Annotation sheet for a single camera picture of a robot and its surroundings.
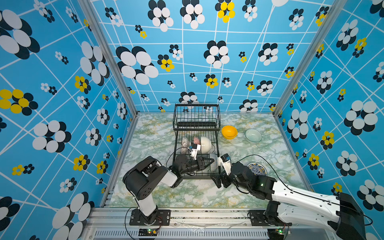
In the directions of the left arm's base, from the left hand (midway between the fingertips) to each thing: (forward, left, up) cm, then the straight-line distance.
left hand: (216, 162), depth 78 cm
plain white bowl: (+14, +5, -5) cm, 15 cm away
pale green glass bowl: (+26, -29, -11) cm, 41 cm away
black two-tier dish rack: (+33, +11, -11) cm, 36 cm away
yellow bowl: (+29, -13, -11) cm, 34 cm away
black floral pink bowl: (+15, +10, -3) cm, 18 cm away
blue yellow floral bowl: (+1, -26, -11) cm, 28 cm away
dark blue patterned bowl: (0, +1, -2) cm, 2 cm away
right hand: (-4, -1, -1) cm, 5 cm away
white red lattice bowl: (+13, +17, -3) cm, 22 cm away
